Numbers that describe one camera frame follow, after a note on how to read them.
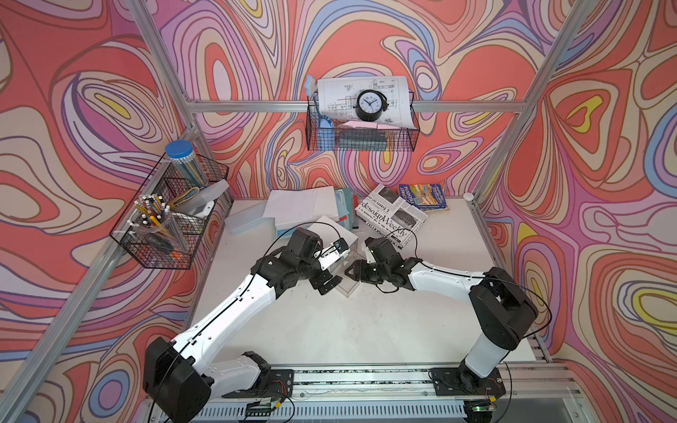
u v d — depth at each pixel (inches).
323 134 31.5
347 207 43.6
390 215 41.6
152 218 22.4
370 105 31.5
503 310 18.3
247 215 45.1
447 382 28.5
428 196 45.2
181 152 27.4
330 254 25.5
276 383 28.8
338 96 33.1
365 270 31.1
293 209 43.0
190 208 29.1
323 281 26.6
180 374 14.8
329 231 24.3
